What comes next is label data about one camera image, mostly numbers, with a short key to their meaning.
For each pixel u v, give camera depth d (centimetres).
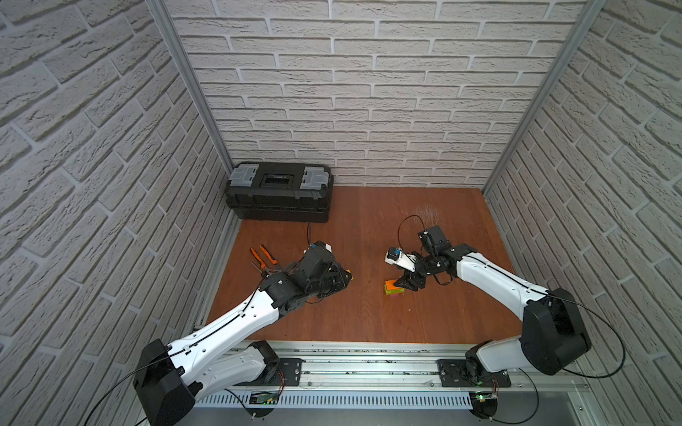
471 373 66
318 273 58
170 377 38
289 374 74
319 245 71
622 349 40
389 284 85
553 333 42
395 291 86
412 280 74
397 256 73
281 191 97
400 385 73
